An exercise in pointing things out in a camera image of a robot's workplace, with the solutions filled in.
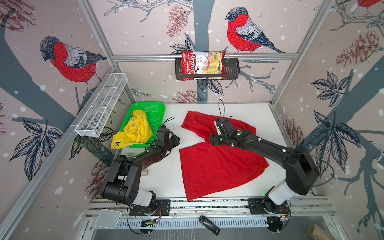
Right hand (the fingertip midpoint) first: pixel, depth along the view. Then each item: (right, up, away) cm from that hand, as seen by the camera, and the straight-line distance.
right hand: (212, 139), depth 87 cm
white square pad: (-52, -35, -18) cm, 65 cm away
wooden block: (+43, -37, -24) cm, 62 cm away
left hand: (-20, +1, +4) cm, 21 cm away
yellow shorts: (-48, +5, +7) cm, 48 cm away
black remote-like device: (-2, -38, -20) cm, 43 cm away
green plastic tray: (-42, +17, +28) cm, 53 cm away
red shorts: (-3, -17, -2) cm, 18 cm away
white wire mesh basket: (-61, +20, -8) cm, 65 cm away
